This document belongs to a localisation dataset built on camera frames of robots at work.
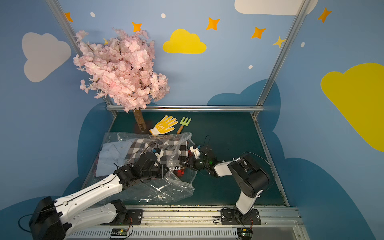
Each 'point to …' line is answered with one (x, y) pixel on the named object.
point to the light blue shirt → (112, 156)
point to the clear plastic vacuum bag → (172, 188)
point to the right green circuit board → (245, 232)
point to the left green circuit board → (119, 232)
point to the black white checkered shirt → (172, 153)
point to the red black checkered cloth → (180, 173)
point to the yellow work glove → (163, 126)
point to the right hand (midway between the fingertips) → (183, 163)
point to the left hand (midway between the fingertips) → (170, 167)
